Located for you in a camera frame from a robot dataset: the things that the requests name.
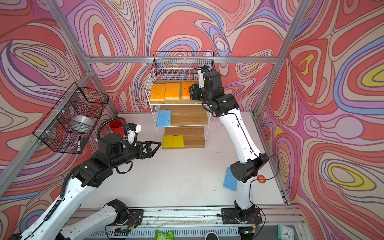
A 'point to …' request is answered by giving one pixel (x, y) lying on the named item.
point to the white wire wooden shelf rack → (182, 122)
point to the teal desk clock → (285, 232)
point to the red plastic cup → (117, 126)
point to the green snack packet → (160, 235)
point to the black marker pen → (79, 147)
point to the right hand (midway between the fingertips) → (193, 92)
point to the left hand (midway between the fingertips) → (156, 143)
